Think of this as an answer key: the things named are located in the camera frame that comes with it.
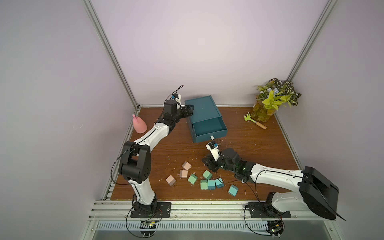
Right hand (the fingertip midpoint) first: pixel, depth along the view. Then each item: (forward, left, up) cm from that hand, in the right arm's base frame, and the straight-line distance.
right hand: (204, 155), depth 79 cm
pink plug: (-2, +10, -11) cm, 15 cm away
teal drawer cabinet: (+16, -1, +9) cm, 19 cm away
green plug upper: (-7, -2, -11) cm, 13 cm away
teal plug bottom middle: (-12, -4, -11) cm, 17 cm away
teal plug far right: (-14, -15, -11) cm, 24 cm away
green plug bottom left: (-12, 0, -11) cm, 16 cm away
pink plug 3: (-10, +18, -11) cm, 24 cm away
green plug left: (-9, +6, -11) cm, 16 cm away
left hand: (+27, +8, +11) cm, 30 cm away
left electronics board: (-32, +28, -16) cm, 45 cm away
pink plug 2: (-7, +12, -11) cm, 18 cm away
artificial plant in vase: (+38, -45, +11) cm, 60 cm away
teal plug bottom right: (-11, -8, -11) cm, 18 cm away
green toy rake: (+39, -34, -13) cm, 53 cm away
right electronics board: (-29, -34, -15) cm, 48 cm away
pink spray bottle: (+22, +43, -2) cm, 48 cm away
